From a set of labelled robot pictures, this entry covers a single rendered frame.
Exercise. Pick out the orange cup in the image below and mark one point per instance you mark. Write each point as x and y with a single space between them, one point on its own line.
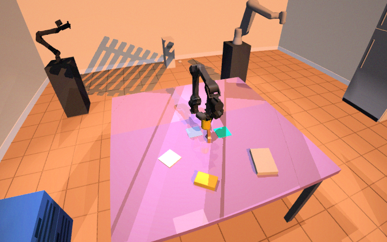
205 125

